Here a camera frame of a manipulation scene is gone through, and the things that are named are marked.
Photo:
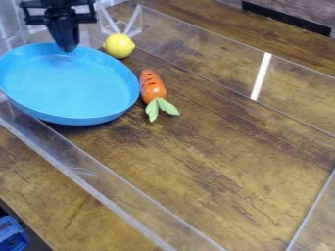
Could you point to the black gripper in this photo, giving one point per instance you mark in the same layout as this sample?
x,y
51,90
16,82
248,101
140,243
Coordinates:
x,y
55,12

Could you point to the orange toy carrot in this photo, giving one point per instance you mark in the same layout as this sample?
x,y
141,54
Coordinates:
x,y
153,95

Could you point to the blue plastic tray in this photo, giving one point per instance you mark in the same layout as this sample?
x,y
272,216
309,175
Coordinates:
x,y
77,89

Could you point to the yellow toy lemon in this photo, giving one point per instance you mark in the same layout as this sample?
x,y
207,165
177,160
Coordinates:
x,y
119,45

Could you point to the clear acrylic barrier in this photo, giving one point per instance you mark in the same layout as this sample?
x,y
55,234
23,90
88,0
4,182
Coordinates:
x,y
233,176

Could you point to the blue plastic object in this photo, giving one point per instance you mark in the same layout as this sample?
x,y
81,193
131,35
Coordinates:
x,y
13,237

